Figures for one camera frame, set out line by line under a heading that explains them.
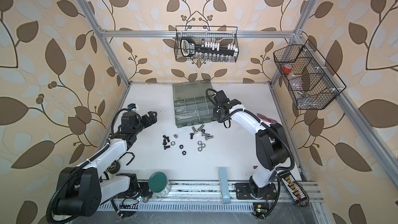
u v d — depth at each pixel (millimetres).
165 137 926
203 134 934
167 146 884
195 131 937
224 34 911
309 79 767
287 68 883
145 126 789
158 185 669
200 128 961
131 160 845
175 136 921
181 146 889
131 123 675
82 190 419
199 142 909
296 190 736
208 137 920
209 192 753
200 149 879
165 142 911
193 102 1092
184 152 866
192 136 934
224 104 654
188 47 845
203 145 889
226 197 693
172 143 903
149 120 793
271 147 460
